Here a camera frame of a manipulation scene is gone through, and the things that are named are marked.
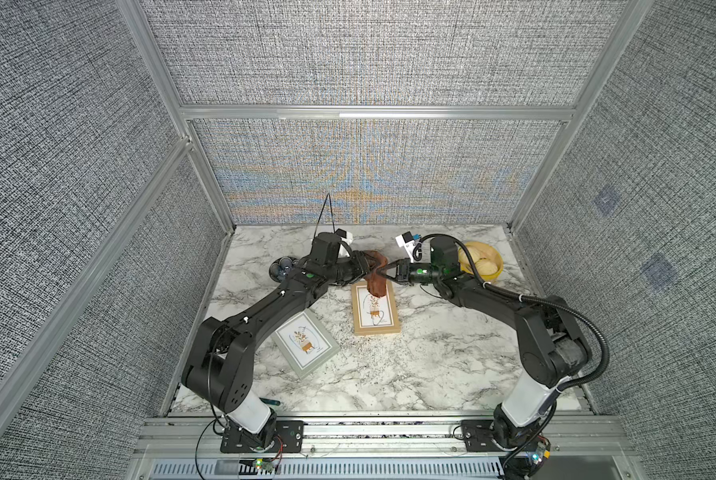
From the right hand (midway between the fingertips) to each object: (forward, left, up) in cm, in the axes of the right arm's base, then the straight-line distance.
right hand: (377, 265), depth 82 cm
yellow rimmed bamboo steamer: (+17, -37, -16) cm, 44 cm away
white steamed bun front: (+10, -38, -16) cm, 42 cm away
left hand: (0, -2, +2) cm, 2 cm away
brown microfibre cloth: (-4, 0, -2) cm, 4 cm away
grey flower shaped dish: (+12, +32, -18) cm, 39 cm away
